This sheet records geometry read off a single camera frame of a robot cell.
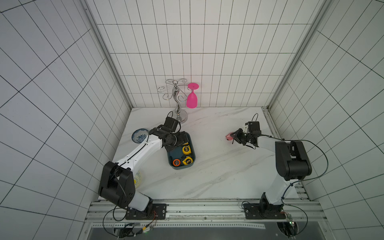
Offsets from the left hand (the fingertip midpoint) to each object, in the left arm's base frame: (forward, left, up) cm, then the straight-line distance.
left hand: (180, 145), depth 84 cm
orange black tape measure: (-6, +3, -9) cm, 12 cm away
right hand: (+13, -30, -7) cm, 33 cm away
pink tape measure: (+12, -31, -10) cm, 35 cm away
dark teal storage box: (-1, -1, -12) cm, 12 cm away
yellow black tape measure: (-5, -4, -9) cm, 11 cm away
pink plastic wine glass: (+32, -6, +7) cm, 33 cm away
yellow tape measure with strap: (+2, -3, -9) cm, 10 cm away
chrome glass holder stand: (+32, +3, +14) cm, 35 cm away
